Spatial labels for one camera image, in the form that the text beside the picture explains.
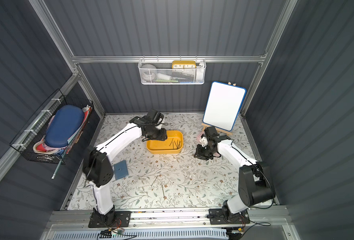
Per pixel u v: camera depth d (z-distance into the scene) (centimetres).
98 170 49
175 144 102
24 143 60
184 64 87
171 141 103
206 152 75
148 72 83
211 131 72
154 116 71
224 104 91
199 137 103
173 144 102
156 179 87
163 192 82
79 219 75
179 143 102
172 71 90
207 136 74
